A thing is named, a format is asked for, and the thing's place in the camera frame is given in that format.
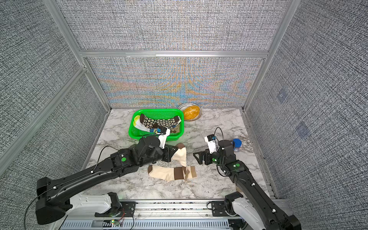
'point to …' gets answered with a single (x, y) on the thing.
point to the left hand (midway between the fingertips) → (181, 149)
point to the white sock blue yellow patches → (137, 123)
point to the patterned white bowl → (183, 106)
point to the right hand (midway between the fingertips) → (200, 148)
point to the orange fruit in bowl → (191, 112)
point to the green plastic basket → (157, 114)
